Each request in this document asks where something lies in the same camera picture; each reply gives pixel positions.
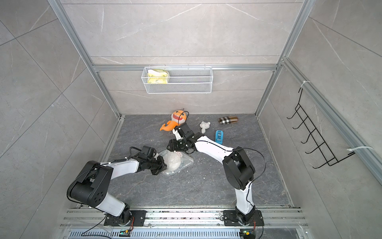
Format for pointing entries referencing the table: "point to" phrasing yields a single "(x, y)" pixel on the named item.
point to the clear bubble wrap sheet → (187, 161)
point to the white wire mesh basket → (184, 79)
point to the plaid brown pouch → (228, 120)
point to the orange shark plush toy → (178, 117)
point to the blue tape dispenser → (219, 136)
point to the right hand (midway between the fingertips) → (171, 148)
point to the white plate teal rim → (173, 161)
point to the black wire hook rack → (320, 141)
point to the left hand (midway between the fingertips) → (171, 164)
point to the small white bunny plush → (204, 125)
